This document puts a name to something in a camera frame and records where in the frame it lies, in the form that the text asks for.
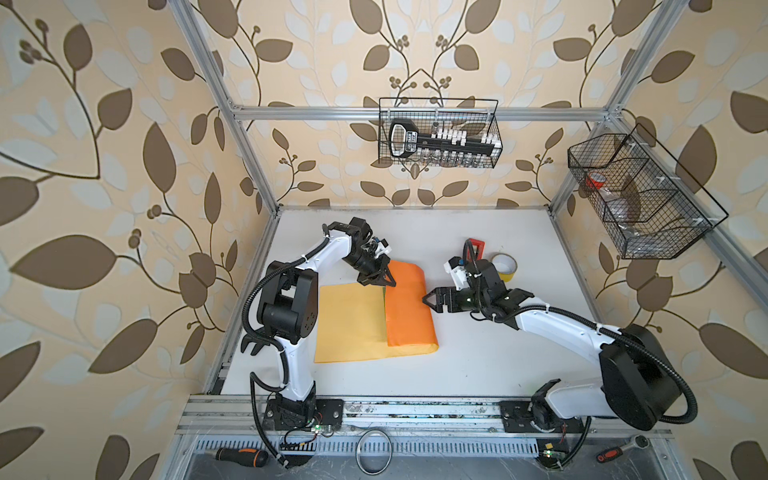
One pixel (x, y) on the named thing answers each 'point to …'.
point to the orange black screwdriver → (248, 456)
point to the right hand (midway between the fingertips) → (434, 301)
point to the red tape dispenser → (475, 249)
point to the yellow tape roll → (506, 266)
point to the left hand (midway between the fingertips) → (396, 281)
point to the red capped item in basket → (595, 180)
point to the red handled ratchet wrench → (638, 441)
